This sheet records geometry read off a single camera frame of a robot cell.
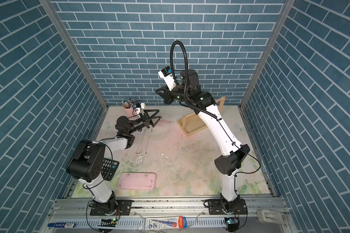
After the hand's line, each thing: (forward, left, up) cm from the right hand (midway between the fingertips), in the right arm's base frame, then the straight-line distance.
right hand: (158, 92), depth 67 cm
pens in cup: (+23, +31, -32) cm, 50 cm away
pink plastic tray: (-28, +12, -42) cm, 52 cm away
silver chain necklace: (-7, +18, -44) cm, 48 cm away
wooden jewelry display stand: (+16, -17, -41) cm, 47 cm away
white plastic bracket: (-39, -58, -42) cm, 81 cm away
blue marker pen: (-51, +42, -42) cm, 78 cm away
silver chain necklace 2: (-9, +12, -44) cm, 46 cm away
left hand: (-2, -1, -16) cm, 16 cm away
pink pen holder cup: (+19, +31, -36) cm, 51 cm away
